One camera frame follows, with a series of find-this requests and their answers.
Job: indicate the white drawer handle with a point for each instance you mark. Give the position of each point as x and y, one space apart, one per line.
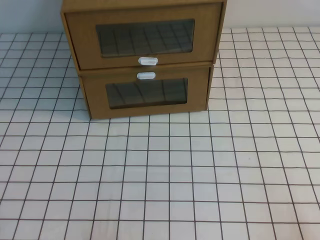
148 61
146 76

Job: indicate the brown cardboard drawer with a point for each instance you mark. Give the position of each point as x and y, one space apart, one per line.
140 40

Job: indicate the white grid tablecloth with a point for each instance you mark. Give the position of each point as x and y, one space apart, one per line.
248 168

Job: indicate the lower brown cardboard drawer box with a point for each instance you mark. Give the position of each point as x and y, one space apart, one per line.
118 93

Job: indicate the upper brown cardboard box shell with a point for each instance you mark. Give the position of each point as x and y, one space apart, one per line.
220 30

